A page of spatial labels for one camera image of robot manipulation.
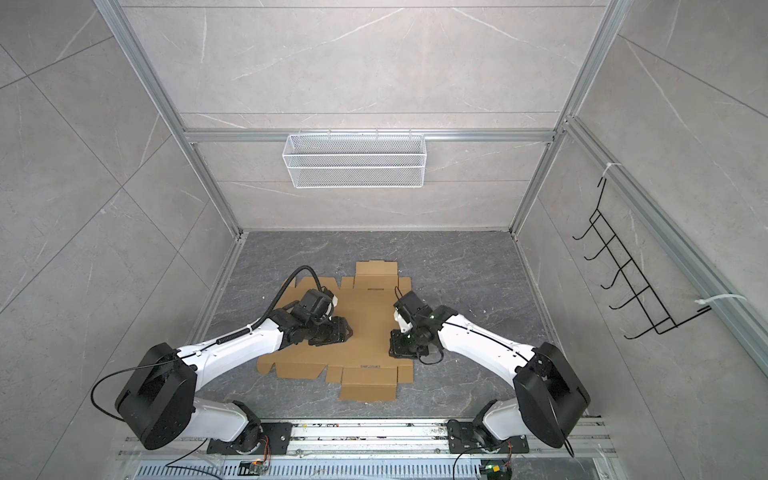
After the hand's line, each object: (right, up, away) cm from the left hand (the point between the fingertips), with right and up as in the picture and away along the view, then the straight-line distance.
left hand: (348, 328), depth 86 cm
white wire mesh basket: (0, +54, +15) cm, 56 cm away
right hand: (+13, -6, -4) cm, 15 cm away
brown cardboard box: (+4, -11, 0) cm, 11 cm away
